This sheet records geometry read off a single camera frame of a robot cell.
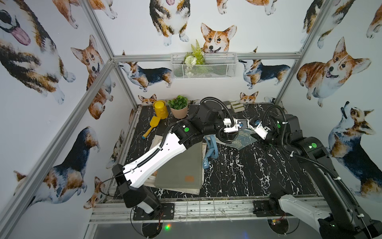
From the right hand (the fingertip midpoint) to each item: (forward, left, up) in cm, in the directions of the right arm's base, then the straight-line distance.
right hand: (253, 131), depth 69 cm
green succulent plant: (+34, +40, -15) cm, 54 cm away
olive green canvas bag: (-9, +34, -25) cm, 43 cm away
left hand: (0, +8, +9) cm, 12 cm away
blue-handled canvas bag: (+1, +3, -7) cm, 7 cm away
